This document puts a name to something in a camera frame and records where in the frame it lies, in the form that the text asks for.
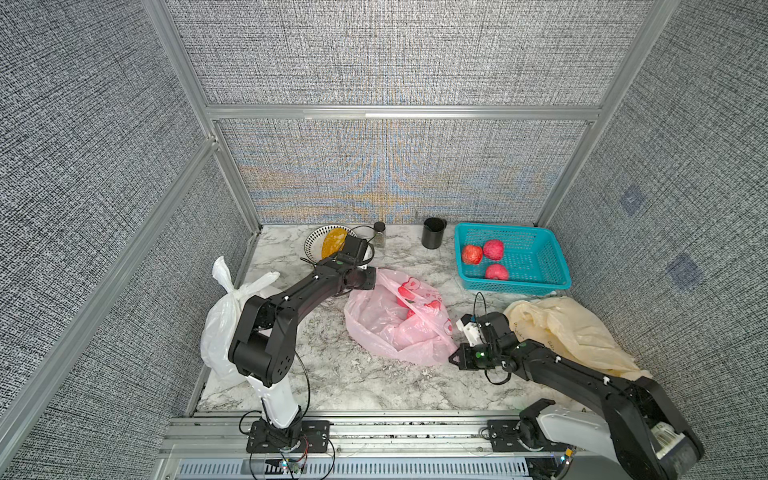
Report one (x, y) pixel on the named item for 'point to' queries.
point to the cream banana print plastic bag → (568, 330)
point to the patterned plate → (313, 244)
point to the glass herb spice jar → (379, 240)
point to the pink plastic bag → (402, 318)
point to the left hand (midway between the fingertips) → (374, 275)
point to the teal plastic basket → (532, 254)
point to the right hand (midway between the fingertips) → (448, 352)
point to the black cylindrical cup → (433, 231)
